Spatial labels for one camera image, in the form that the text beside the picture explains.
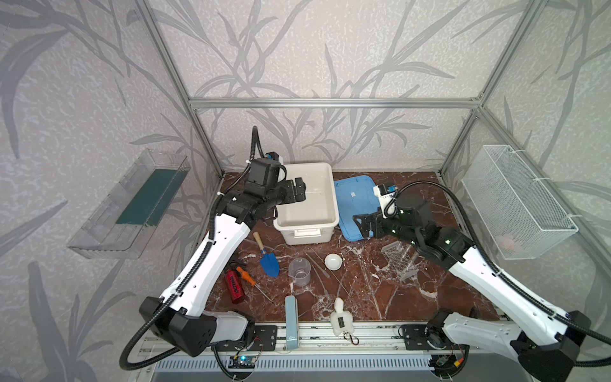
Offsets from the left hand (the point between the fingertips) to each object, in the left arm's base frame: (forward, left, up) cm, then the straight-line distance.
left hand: (296, 180), depth 73 cm
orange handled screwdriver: (-21, +18, -31) cm, 41 cm away
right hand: (-7, -21, -4) cm, 23 cm away
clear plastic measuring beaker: (-16, 0, -31) cm, 35 cm away
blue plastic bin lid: (+18, -24, -32) cm, 44 cm away
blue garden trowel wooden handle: (-13, +12, -34) cm, 38 cm away
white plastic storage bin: (+6, -4, -34) cm, 35 cm away
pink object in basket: (-14, -66, -11) cm, 68 cm away
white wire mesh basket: (-15, -60, +4) cm, 62 cm away
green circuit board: (-44, +16, -33) cm, 58 cm away
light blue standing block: (-37, +1, -29) cm, 47 cm away
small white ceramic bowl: (-13, -13, -31) cm, 36 cm away
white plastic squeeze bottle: (-34, -15, -28) cm, 46 cm away
